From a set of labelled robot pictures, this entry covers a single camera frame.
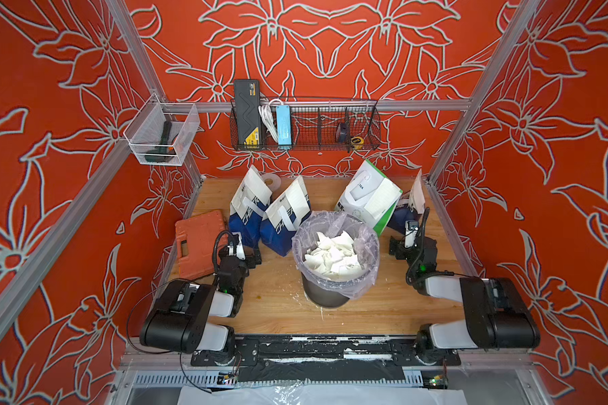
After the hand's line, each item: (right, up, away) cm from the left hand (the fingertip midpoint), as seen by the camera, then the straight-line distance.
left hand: (243, 241), depth 89 cm
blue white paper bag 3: (+61, +13, -1) cm, 62 cm away
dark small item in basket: (+36, +41, +3) cm, 55 cm away
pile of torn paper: (+31, -3, -13) cm, 34 cm away
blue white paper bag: (+3, +13, -4) cm, 14 cm away
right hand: (+58, +2, +3) cm, 58 cm away
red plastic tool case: (-19, +1, +3) cm, 19 cm away
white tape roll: (+7, +25, +29) cm, 38 cm away
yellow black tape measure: (+43, +37, +5) cm, 57 cm away
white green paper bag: (+46, +16, -2) cm, 48 cm away
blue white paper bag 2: (+14, +8, -6) cm, 17 cm away
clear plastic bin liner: (+31, +8, -13) cm, 34 cm away
